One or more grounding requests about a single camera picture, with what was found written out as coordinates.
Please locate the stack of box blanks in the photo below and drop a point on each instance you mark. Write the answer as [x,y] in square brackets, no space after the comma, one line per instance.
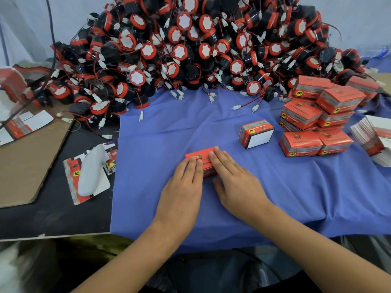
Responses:
[374,140]

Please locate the person's left hand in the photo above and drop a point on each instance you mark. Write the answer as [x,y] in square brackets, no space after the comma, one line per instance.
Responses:
[180,201]

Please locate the brown cardboard piece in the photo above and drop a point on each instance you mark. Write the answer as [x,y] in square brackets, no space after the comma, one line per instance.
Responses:
[27,161]

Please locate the blue table cloth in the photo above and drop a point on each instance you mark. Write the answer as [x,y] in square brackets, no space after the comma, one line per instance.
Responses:
[317,192]

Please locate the pile of black red buzzers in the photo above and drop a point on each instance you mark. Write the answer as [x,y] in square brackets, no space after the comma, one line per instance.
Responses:
[195,45]

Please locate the person's left forearm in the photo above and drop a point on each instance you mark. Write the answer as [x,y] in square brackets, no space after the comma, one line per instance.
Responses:
[131,265]

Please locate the person's right hand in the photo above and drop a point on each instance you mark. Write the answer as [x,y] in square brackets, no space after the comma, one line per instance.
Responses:
[241,189]

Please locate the person's right forearm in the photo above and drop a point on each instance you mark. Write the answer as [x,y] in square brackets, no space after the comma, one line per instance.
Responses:
[330,253]

